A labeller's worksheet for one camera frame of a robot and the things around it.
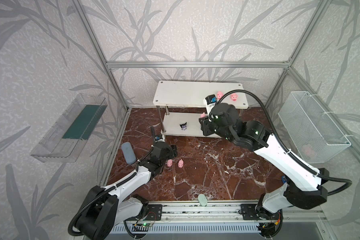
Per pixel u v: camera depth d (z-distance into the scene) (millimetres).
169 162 889
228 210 754
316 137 623
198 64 993
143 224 706
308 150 733
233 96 760
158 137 768
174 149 786
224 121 434
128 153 926
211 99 517
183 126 961
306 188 397
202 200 756
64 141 639
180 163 889
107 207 405
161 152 636
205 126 538
